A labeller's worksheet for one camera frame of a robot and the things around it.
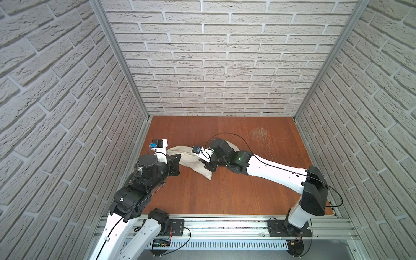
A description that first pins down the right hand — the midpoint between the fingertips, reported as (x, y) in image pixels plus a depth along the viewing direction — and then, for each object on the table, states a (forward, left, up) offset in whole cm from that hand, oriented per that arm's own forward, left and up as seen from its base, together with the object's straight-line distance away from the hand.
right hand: (197, 161), depth 75 cm
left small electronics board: (-31, +19, -21) cm, 42 cm away
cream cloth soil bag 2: (+17, -23, -18) cm, 34 cm away
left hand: (-1, +6, +12) cm, 13 cm away
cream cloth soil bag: (+3, +4, -4) cm, 6 cm away
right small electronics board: (-35, -42, -20) cm, 58 cm away
